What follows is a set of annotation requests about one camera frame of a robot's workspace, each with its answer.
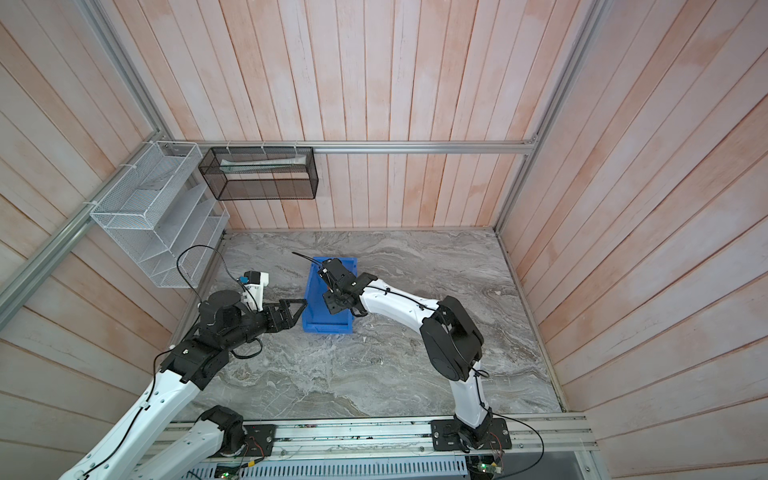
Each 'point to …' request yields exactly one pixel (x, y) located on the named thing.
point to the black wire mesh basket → (261, 173)
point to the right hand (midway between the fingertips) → (337, 297)
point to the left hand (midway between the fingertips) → (298, 310)
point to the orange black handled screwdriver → (308, 258)
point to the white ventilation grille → (436, 468)
